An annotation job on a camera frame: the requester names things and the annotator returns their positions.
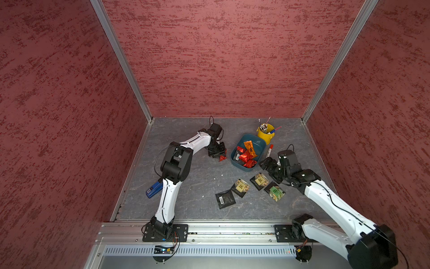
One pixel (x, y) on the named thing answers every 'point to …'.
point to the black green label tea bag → (276, 193)
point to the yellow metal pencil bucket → (267, 137)
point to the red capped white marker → (269, 151)
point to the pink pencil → (279, 127)
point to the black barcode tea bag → (225, 198)
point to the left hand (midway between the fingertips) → (223, 157)
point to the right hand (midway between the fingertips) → (262, 170)
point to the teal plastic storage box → (258, 143)
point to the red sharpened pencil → (268, 120)
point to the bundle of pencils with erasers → (263, 128)
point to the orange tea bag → (249, 147)
